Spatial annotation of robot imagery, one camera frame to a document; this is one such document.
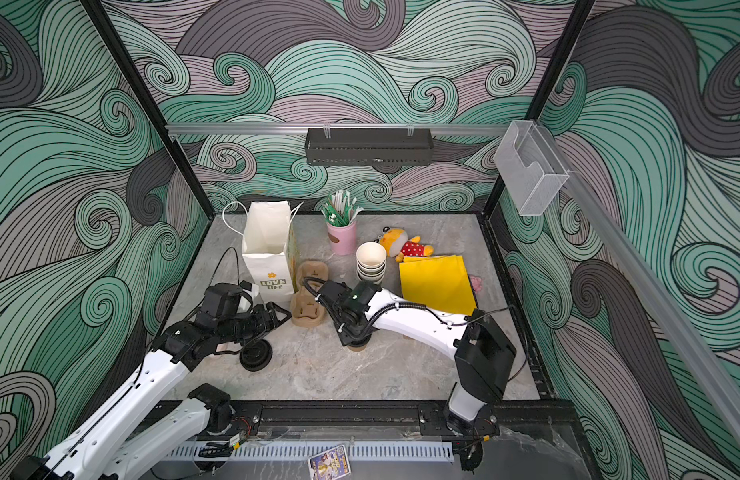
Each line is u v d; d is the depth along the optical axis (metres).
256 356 0.81
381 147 0.95
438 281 0.93
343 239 1.00
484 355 0.42
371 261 0.86
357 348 0.83
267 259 0.76
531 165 0.78
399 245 1.03
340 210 1.00
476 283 0.95
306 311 0.88
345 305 0.56
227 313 0.59
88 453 0.40
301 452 0.70
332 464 0.66
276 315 0.68
